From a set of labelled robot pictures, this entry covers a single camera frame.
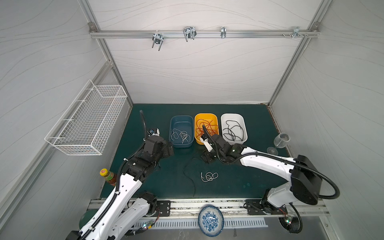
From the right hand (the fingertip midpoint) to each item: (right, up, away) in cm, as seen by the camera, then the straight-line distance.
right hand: (205, 149), depth 83 cm
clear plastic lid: (+44, -3, +12) cm, 46 cm away
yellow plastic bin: (+4, +18, +23) cm, 30 cm away
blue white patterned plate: (+2, -31, -12) cm, 34 cm away
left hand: (-21, +5, -7) cm, 22 cm away
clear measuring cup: (+42, +6, -1) cm, 42 cm away
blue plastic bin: (-15, +9, +18) cm, 25 cm away
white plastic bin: (+27, +17, +24) cm, 40 cm away
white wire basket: (-57, +14, -14) cm, 60 cm away
